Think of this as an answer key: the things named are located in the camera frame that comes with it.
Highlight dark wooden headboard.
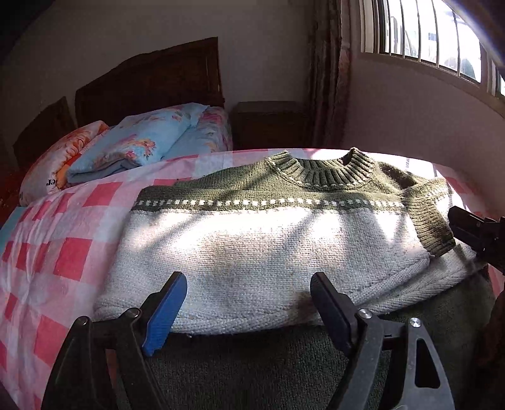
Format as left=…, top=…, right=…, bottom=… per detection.
left=13, top=97, right=76, bottom=169
left=74, top=37, right=225, bottom=126

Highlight pink floral curtain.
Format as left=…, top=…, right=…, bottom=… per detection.
left=307, top=0, right=351, bottom=149

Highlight light blue floral pillow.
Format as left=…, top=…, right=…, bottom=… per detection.
left=66, top=102, right=233, bottom=185

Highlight pink checkered bed sheet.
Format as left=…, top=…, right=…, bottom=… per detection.
left=0, top=148, right=505, bottom=410

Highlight orange floral pillow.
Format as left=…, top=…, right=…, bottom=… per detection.
left=19, top=120, right=110, bottom=207

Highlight green and white knit sweater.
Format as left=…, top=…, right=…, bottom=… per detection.
left=92, top=147, right=498, bottom=410

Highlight wooden nightstand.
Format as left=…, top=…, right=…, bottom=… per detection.
left=230, top=101, right=306, bottom=150

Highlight window with bars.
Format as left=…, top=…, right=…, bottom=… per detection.
left=359, top=0, right=504, bottom=100

